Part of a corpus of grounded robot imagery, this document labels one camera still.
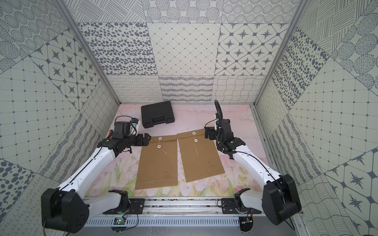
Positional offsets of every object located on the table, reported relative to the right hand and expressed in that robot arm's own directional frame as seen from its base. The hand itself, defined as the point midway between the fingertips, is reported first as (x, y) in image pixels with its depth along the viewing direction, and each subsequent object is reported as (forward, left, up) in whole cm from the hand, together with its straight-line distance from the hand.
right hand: (215, 129), depth 86 cm
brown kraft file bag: (-10, +9, -17) cm, 22 cm away
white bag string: (-5, +35, -15) cm, 38 cm away
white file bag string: (-4, +12, -16) cm, 20 cm away
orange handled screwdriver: (-17, +48, +17) cm, 54 cm away
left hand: (-5, +40, 0) cm, 41 cm away
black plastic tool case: (+19, +41, -8) cm, 46 cm away
